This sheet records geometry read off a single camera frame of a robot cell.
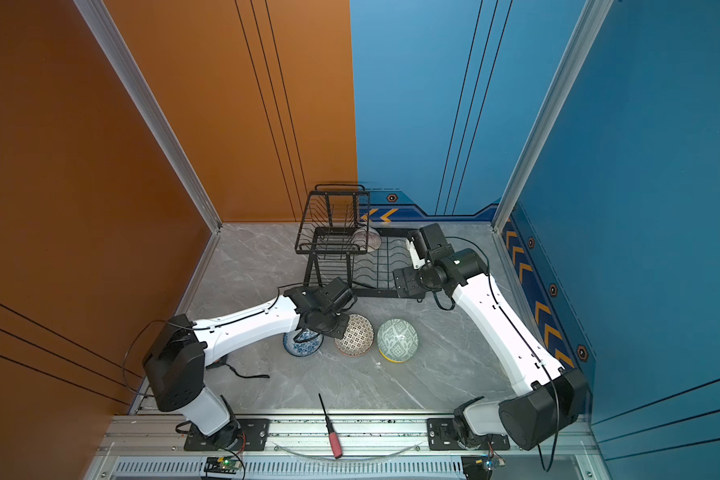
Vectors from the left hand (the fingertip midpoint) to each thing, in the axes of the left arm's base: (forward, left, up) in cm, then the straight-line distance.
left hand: (343, 326), depth 85 cm
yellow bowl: (-9, -13, -3) cm, 16 cm away
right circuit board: (-32, -34, -9) cm, 48 cm away
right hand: (+6, -18, +15) cm, 25 cm away
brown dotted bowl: (-1, -4, -5) cm, 6 cm away
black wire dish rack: (+39, +5, -1) cm, 39 cm away
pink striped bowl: (+18, -6, +17) cm, 26 cm away
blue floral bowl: (-9, +9, +10) cm, 16 cm away
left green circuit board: (-32, +27, -9) cm, 43 cm away
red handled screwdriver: (-26, +1, -7) cm, 27 cm away
